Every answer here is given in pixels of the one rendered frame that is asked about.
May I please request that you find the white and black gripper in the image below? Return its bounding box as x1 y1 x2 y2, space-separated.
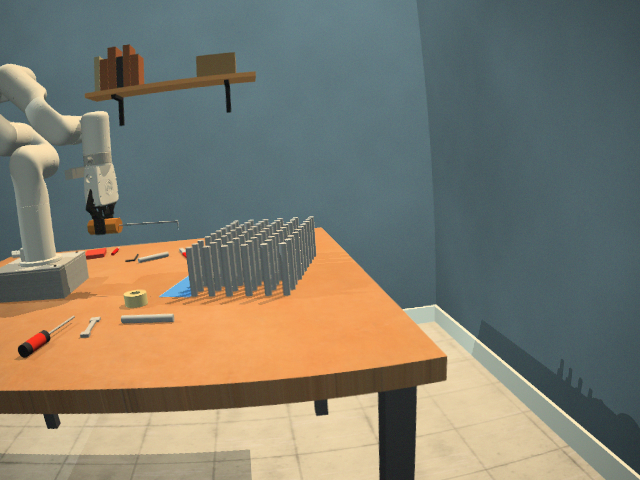
84 162 118 235

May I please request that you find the red and black screwdriver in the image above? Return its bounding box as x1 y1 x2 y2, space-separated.
18 316 75 358

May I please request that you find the tan thick round ring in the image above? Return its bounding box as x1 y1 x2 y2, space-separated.
124 290 148 308

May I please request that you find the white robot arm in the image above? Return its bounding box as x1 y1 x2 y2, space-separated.
0 64 112 267

